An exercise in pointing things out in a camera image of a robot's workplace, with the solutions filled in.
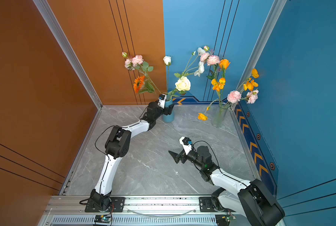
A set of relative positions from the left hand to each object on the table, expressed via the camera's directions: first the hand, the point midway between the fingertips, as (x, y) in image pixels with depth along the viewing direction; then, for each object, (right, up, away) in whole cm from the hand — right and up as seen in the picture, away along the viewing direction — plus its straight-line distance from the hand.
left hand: (169, 100), depth 100 cm
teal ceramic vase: (0, -13, +3) cm, 13 cm away
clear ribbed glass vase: (+36, -11, +1) cm, 37 cm away
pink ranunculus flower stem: (+47, -1, -21) cm, 52 cm away
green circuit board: (-34, -64, -29) cm, 78 cm away
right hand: (+3, -29, -20) cm, 36 cm away
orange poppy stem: (+20, -12, -23) cm, 33 cm away
